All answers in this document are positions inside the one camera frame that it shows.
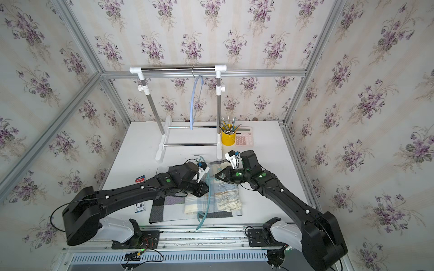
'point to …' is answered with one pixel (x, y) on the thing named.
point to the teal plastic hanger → (210, 195)
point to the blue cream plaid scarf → (222, 196)
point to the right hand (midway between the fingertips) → (217, 177)
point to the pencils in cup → (229, 128)
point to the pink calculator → (244, 136)
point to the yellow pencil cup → (228, 139)
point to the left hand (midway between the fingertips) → (212, 193)
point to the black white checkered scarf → (169, 209)
